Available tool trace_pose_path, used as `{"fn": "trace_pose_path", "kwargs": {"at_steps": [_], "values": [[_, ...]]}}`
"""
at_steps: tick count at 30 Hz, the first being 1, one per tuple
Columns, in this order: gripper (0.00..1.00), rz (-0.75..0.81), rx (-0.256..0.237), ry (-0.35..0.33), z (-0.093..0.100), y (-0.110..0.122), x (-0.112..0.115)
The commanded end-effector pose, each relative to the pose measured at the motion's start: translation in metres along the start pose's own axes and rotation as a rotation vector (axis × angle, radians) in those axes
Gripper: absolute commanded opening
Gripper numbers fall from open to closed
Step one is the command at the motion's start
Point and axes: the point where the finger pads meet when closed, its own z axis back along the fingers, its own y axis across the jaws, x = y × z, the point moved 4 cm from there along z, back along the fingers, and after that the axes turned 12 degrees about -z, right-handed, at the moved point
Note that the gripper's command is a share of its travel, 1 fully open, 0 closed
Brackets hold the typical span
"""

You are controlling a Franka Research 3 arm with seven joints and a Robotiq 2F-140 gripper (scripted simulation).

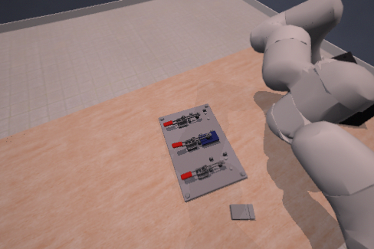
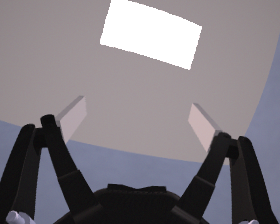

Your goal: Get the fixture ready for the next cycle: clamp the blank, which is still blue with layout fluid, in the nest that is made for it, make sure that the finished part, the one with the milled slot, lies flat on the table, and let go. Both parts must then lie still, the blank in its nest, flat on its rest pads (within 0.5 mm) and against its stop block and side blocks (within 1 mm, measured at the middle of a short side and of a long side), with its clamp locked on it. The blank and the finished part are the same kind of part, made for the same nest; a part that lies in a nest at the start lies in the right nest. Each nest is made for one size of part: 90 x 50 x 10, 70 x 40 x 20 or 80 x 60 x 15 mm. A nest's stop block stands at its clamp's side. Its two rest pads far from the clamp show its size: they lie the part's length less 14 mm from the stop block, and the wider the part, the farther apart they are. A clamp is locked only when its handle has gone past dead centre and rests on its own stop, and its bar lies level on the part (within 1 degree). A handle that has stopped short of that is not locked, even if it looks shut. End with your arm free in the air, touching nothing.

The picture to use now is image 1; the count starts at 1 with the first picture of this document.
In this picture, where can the blue flat rectangular block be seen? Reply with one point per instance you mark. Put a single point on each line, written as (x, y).
(213, 139)

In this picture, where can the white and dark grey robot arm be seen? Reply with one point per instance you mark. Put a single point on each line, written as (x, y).
(324, 92)

